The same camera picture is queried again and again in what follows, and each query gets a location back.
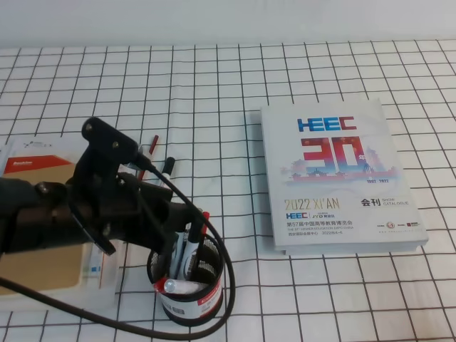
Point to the white marker red cap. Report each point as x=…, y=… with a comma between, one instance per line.
x=178, y=287

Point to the white black grid tablecloth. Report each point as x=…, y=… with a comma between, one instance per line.
x=201, y=102

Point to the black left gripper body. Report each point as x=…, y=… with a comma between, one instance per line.
x=125, y=209

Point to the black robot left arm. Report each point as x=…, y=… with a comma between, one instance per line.
x=50, y=215

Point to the black marker in holder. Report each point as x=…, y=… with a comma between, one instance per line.
x=190, y=253
x=176, y=259

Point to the tan classic note notebook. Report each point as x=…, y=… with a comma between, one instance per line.
x=45, y=269

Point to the red pencil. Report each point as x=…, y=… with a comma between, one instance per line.
x=148, y=153

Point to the black mesh pen holder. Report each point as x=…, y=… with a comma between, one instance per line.
x=198, y=308

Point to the white marker black cap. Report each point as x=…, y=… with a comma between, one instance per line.
x=168, y=167

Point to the white HEEC catalogue book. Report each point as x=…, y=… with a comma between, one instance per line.
x=335, y=182

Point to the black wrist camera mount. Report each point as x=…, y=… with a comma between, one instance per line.
x=96, y=171

